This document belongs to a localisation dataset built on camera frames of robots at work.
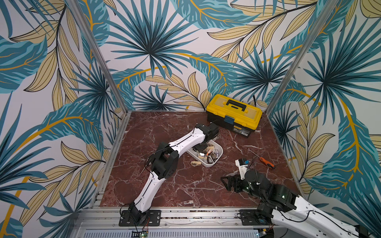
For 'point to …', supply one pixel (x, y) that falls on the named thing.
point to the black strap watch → (209, 159)
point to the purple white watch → (217, 153)
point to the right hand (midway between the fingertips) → (227, 178)
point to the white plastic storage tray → (192, 152)
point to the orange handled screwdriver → (270, 165)
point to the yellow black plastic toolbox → (235, 115)
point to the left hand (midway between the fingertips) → (193, 147)
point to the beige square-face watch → (210, 146)
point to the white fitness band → (202, 153)
